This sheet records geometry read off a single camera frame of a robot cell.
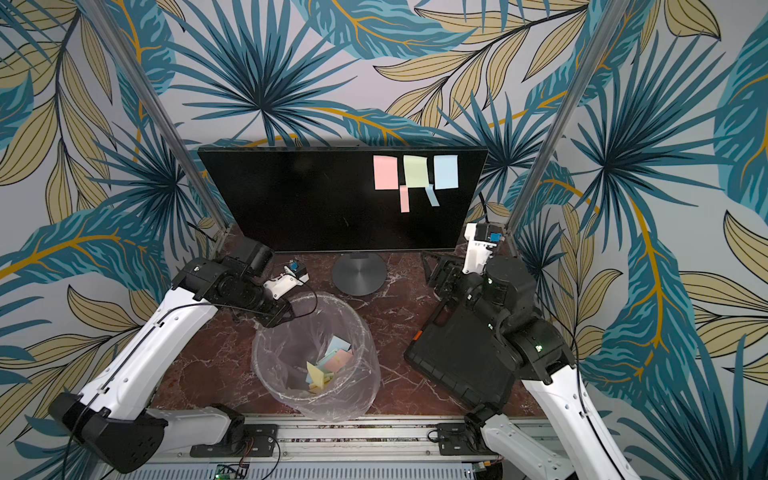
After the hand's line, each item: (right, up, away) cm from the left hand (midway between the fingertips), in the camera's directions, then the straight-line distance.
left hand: (283, 316), depth 71 cm
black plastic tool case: (+43, -10, +10) cm, 46 cm away
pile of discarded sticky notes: (+11, -13, +7) cm, 19 cm away
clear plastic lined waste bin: (0, -8, -2) cm, 8 cm away
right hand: (+34, +15, -11) cm, 38 cm away
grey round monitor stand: (+15, +8, +33) cm, 37 cm away
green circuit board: (-15, -38, +1) cm, 41 cm away
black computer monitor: (+11, +32, +27) cm, 44 cm away
